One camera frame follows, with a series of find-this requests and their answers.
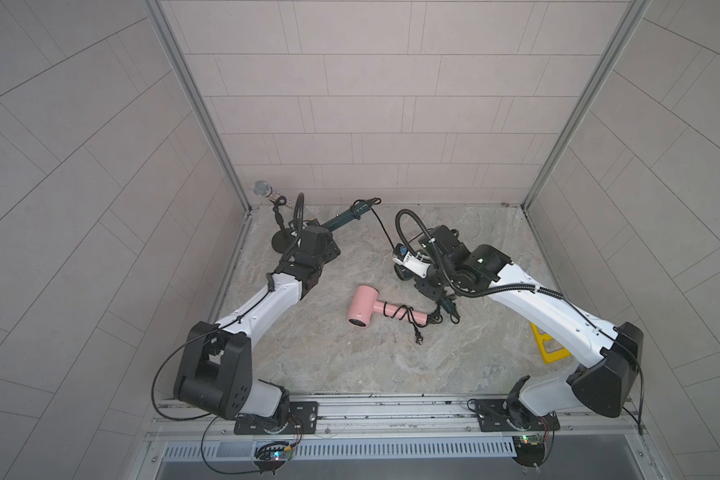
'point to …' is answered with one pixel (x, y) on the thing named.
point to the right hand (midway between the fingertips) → (416, 277)
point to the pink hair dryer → (365, 300)
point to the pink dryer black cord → (435, 318)
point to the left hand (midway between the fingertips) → (328, 239)
